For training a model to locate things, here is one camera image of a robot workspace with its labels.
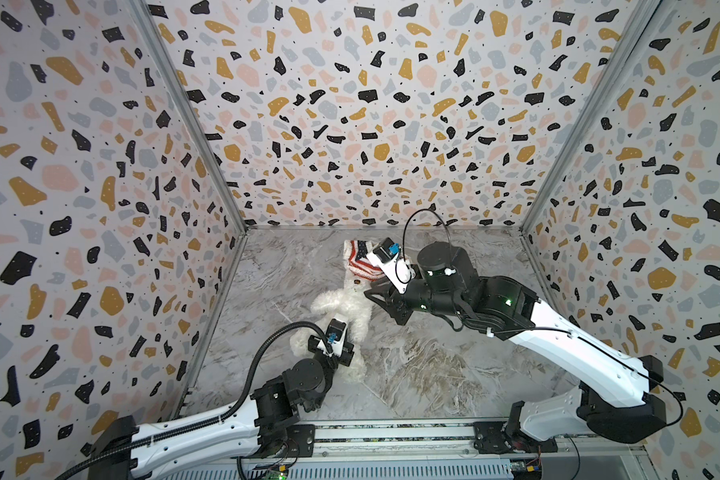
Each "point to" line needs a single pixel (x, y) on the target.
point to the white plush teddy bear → (349, 304)
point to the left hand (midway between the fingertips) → (349, 314)
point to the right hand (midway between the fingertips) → (369, 284)
